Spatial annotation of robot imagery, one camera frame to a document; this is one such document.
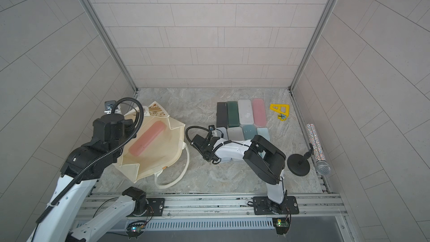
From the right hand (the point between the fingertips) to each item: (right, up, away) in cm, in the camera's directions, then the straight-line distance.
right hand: (215, 147), depth 91 cm
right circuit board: (+29, -26, -23) cm, 45 cm away
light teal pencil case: (+19, +9, +3) cm, 21 cm away
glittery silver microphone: (+41, +1, -30) cm, 51 cm away
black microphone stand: (+41, -5, -12) cm, 43 cm away
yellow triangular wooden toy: (+42, +21, +14) cm, 49 cm away
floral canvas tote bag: (-29, +4, -9) cm, 30 cm away
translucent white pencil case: (+11, +7, +1) cm, 13 cm away
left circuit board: (-30, -24, -27) cm, 47 cm away
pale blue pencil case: (+27, +8, +3) cm, 29 cm away
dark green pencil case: (+10, +14, +7) cm, 19 cm away
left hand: (-32, +19, -26) cm, 46 cm away
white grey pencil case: (+18, +18, +9) cm, 27 cm away
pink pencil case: (+27, +19, +12) cm, 35 cm away
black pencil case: (+3, +17, +10) cm, 20 cm away
